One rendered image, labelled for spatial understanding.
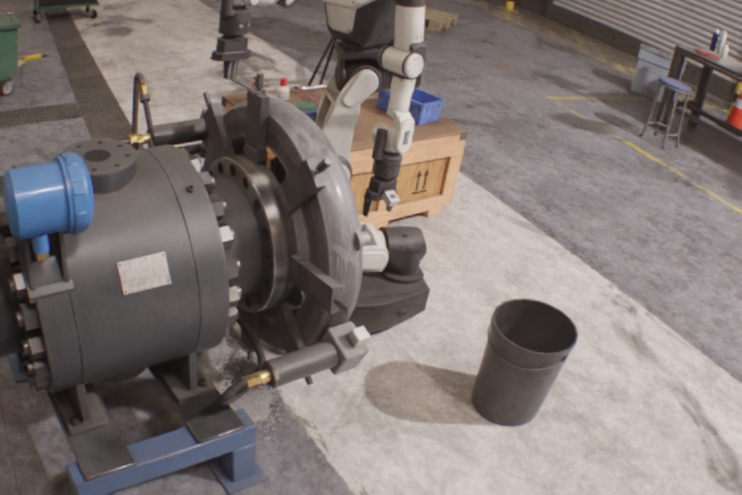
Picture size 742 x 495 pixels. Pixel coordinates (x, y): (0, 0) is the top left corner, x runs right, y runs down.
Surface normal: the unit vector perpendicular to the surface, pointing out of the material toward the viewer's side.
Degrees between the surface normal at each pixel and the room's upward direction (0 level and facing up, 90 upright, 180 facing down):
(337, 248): 72
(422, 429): 0
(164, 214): 38
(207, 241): 55
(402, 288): 0
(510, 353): 93
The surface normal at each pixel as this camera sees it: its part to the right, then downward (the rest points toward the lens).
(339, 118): 0.23, 0.81
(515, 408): -0.10, 0.50
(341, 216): 0.62, -0.10
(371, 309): 0.29, 0.48
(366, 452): 0.16, -0.87
